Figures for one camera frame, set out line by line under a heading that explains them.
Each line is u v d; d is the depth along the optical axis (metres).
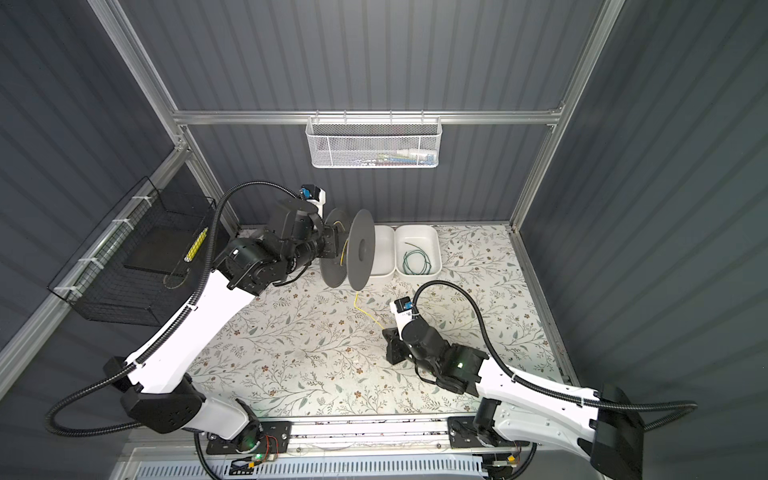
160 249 0.73
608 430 0.41
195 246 0.78
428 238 1.15
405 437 0.75
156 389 0.40
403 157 0.93
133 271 0.72
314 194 0.56
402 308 0.65
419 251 1.11
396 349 0.66
